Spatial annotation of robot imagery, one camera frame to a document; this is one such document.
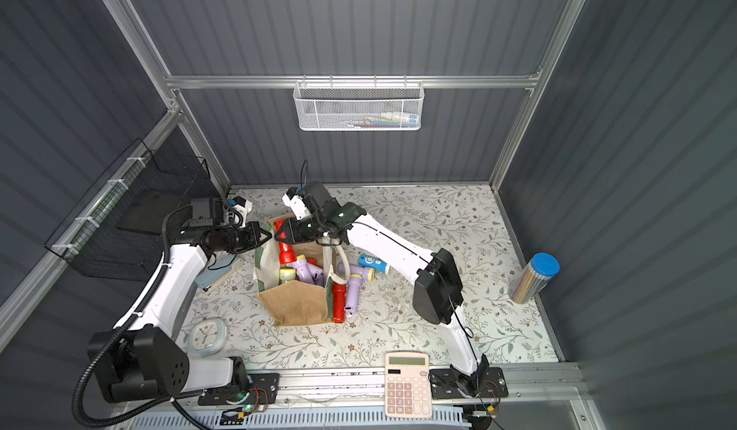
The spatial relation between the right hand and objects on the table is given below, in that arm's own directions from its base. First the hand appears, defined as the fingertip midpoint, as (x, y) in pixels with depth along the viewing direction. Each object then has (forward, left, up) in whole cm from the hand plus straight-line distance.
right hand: (282, 235), depth 76 cm
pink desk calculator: (-30, -33, -23) cm, 51 cm away
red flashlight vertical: (-4, -2, -2) cm, 5 cm away
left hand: (+3, +5, -5) cm, 7 cm away
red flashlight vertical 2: (-10, -14, -21) cm, 27 cm away
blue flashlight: (+4, -24, -21) cm, 32 cm away
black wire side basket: (-2, +39, +6) cm, 40 cm away
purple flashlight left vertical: (-5, -18, -22) cm, 28 cm away
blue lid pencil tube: (-7, -68, -9) cm, 69 cm away
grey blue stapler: (-11, +12, +3) cm, 17 cm away
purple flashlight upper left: (+1, -19, -21) cm, 28 cm away
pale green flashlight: (-5, +1, -13) cm, 14 cm away
